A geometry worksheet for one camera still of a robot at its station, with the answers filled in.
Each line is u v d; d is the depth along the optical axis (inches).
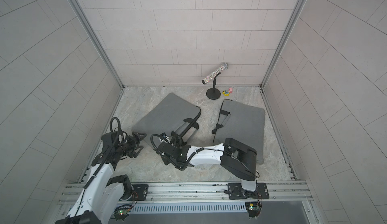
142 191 27.9
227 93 44.0
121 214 25.3
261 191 27.8
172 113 37.9
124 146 27.2
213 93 43.7
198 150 20.7
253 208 26.8
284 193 28.9
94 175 19.2
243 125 36.5
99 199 17.8
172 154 23.5
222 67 38.9
